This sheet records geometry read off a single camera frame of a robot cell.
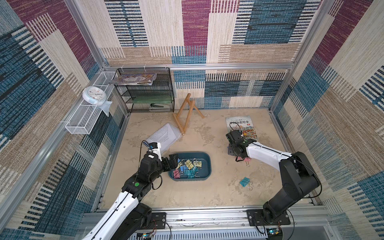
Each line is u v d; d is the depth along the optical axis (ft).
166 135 3.45
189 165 2.85
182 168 2.93
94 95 2.47
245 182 2.75
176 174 2.85
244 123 3.66
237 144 2.34
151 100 3.26
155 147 2.22
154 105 3.64
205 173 2.92
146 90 3.60
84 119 3.00
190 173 2.79
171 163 2.29
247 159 2.45
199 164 2.88
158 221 2.44
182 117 3.76
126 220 1.94
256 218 2.40
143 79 2.87
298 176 1.50
